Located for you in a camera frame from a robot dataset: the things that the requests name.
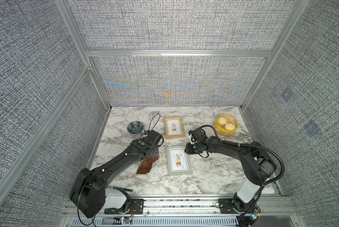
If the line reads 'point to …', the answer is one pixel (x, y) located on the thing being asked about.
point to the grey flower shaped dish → (135, 127)
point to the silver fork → (122, 188)
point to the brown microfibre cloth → (146, 165)
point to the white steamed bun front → (229, 126)
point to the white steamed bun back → (222, 120)
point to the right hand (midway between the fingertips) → (185, 147)
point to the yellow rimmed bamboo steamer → (220, 128)
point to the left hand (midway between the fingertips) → (155, 150)
